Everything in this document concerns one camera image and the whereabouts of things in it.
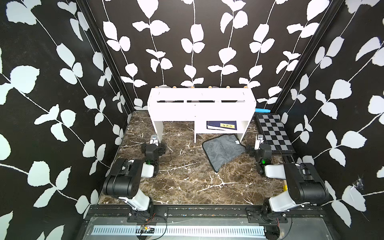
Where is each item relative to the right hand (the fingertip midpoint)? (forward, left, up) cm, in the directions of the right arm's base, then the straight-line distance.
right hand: (255, 140), depth 94 cm
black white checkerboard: (+9, -17, -5) cm, 20 cm away
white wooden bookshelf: (+3, +29, +24) cm, 38 cm away
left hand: (-1, +65, +1) cm, 65 cm away
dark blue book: (+6, +22, +7) cm, 24 cm away
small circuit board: (-48, +61, -8) cm, 78 cm away
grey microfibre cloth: (-4, +21, -6) cm, 22 cm away
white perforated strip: (-48, +44, -7) cm, 66 cm away
